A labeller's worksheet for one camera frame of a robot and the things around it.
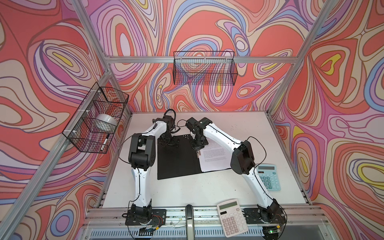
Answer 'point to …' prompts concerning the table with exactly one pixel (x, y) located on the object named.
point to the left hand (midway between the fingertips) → (173, 144)
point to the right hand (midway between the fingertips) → (198, 151)
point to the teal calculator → (268, 174)
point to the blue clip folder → (179, 159)
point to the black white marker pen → (105, 141)
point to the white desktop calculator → (232, 217)
